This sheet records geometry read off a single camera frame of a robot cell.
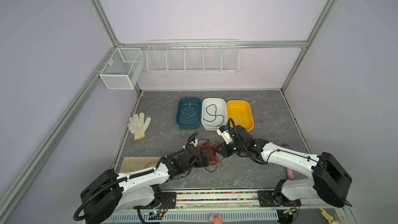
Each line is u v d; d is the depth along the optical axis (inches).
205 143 35.9
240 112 42.6
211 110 43.0
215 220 26.3
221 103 42.7
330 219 26.8
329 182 16.4
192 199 29.7
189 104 43.1
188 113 41.8
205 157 29.1
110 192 16.2
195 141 30.4
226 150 28.5
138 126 40.0
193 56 39.4
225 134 29.7
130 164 33.5
